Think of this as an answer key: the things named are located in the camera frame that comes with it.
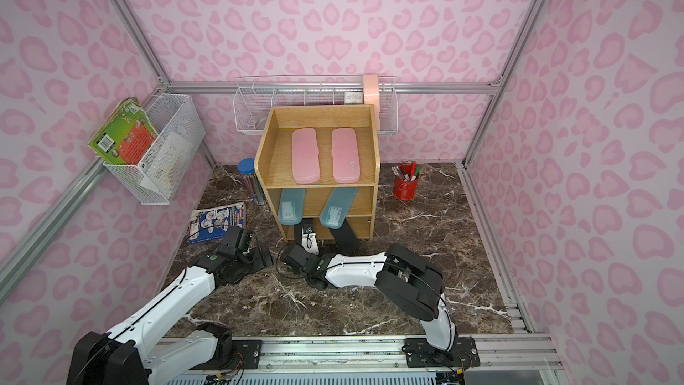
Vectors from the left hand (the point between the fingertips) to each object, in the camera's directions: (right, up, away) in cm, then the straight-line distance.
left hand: (261, 256), depth 86 cm
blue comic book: (-23, +9, +12) cm, 27 cm away
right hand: (+12, 0, +3) cm, 12 cm away
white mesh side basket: (-30, +41, +6) cm, 51 cm away
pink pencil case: (+16, +30, -10) cm, 35 cm away
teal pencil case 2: (+24, +16, -3) cm, 30 cm away
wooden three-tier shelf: (+7, +29, -9) cm, 31 cm away
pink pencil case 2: (+27, +32, -7) cm, 42 cm away
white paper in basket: (-28, +29, -3) cm, 40 cm away
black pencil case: (+15, +11, -4) cm, 19 cm away
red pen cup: (+50, +24, +16) cm, 58 cm away
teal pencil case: (+10, +16, -2) cm, 19 cm away
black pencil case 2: (+27, +4, +9) cm, 29 cm away
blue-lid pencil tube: (-8, +29, +8) cm, 32 cm away
